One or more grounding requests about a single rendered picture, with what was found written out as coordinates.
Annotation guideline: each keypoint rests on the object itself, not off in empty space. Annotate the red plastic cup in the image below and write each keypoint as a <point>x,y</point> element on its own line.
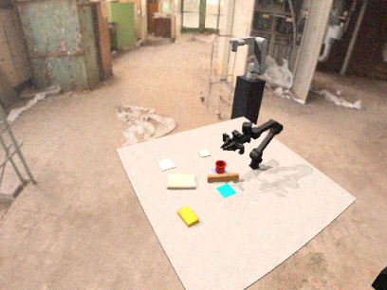
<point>220,166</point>

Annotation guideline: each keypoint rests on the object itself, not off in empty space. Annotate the yellow rectangular block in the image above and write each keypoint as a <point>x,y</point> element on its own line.
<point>187,216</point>

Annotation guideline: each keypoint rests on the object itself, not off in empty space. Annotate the orange flat bar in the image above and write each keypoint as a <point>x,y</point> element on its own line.
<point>222,177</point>

